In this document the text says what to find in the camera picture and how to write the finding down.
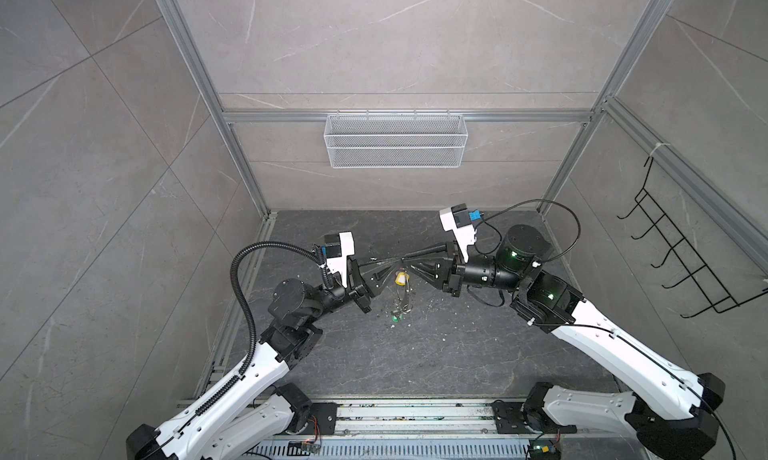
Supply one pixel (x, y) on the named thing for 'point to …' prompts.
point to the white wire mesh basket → (391, 141)
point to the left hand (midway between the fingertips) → (399, 258)
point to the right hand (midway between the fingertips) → (406, 262)
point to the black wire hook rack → (701, 275)
